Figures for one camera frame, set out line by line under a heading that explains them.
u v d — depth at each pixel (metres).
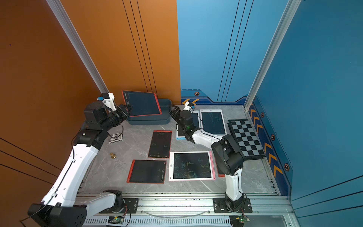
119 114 0.61
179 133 1.02
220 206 0.72
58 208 0.37
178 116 0.80
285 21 0.74
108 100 0.61
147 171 1.25
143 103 0.84
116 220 0.72
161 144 0.97
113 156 0.91
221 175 0.84
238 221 0.70
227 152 0.54
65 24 0.75
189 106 0.81
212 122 1.10
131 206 0.74
